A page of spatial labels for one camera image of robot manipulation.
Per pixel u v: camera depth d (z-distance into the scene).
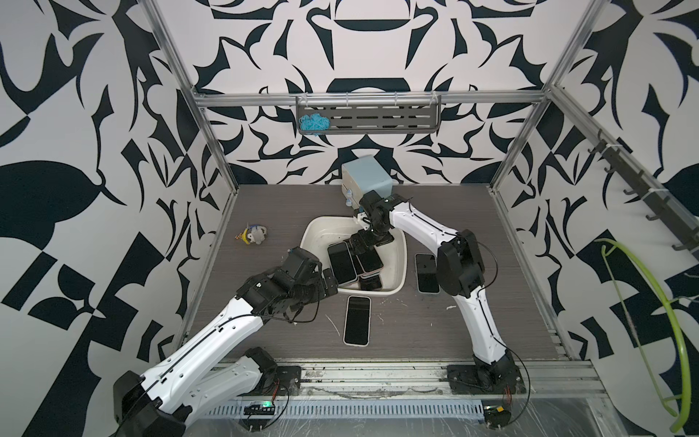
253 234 0.99
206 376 0.44
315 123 0.91
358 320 0.87
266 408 0.73
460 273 0.59
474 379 0.67
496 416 0.71
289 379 0.74
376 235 0.84
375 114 0.95
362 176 1.03
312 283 0.65
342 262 0.93
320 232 1.02
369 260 0.92
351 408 0.71
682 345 0.51
